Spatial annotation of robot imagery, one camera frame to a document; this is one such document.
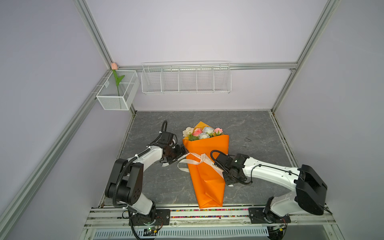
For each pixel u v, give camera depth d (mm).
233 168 579
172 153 784
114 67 897
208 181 818
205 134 991
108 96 771
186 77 986
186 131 1028
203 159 869
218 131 1046
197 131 1021
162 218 737
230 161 596
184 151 840
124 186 448
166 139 740
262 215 736
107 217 754
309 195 409
